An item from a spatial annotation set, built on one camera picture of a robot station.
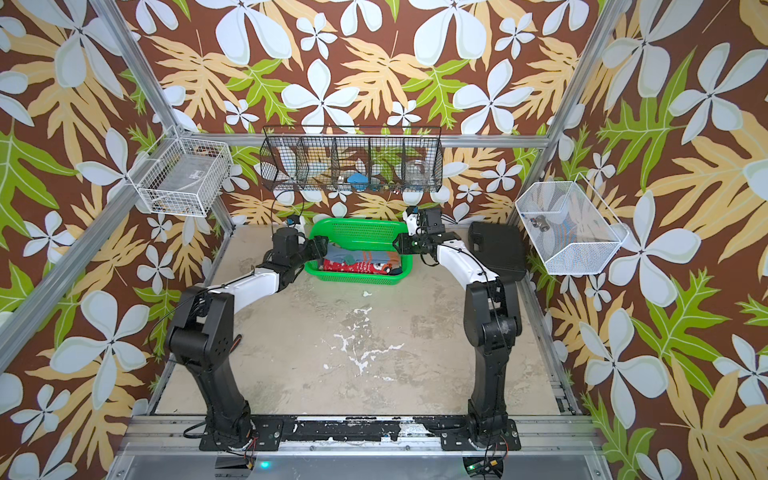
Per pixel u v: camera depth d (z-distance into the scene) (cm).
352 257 102
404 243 86
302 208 118
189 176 86
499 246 107
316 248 86
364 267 101
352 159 98
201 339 50
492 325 54
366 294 101
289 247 75
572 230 84
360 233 114
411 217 88
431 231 77
